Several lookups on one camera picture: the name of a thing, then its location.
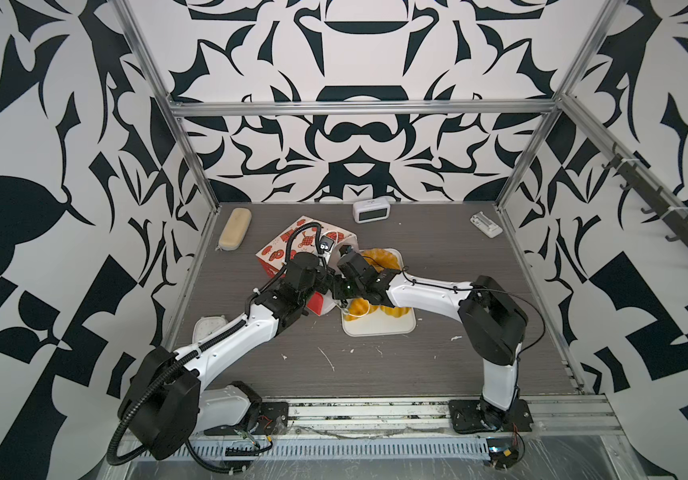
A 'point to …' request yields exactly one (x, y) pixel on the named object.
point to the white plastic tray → (380, 323)
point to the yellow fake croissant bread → (358, 308)
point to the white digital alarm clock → (369, 211)
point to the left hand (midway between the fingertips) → (324, 253)
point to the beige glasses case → (235, 229)
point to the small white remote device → (486, 225)
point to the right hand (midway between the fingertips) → (330, 284)
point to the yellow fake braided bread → (381, 258)
